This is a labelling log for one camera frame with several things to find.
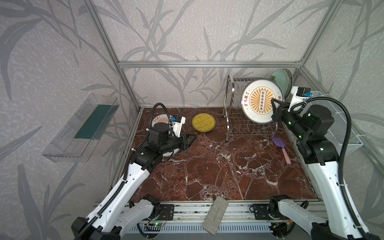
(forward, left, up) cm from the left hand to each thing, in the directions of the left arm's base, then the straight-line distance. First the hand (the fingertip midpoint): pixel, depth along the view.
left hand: (197, 132), depth 68 cm
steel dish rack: (+26, -28, -27) cm, 47 cm away
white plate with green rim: (+4, +18, -30) cm, 35 cm away
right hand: (+9, -32, +16) cm, 37 cm away
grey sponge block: (-29, -9, -27) cm, 41 cm away
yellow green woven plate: (+31, -4, -32) cm, 44 cm away
